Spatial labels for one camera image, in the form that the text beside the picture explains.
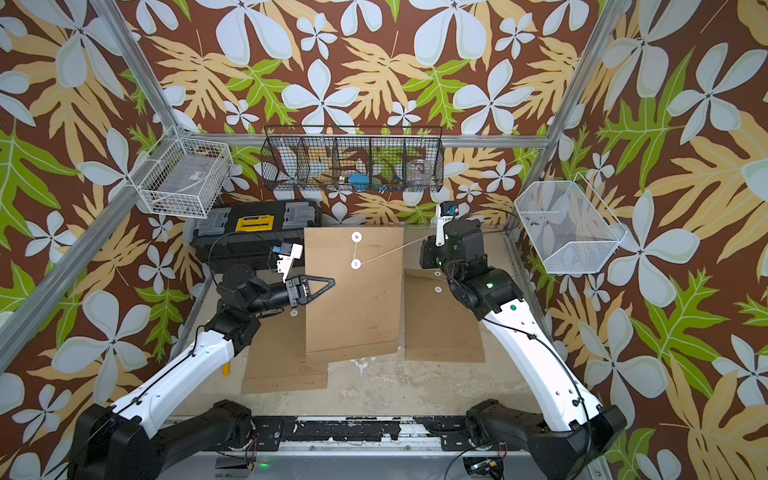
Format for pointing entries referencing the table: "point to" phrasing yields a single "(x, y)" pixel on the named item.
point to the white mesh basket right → (571, 228)
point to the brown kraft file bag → (277, 357)
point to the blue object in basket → (359, 181)
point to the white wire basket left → (183, 176)
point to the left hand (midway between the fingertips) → (333, 282)
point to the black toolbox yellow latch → (246, 233)
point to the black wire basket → (354, 158)
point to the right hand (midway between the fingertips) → (426, 236)
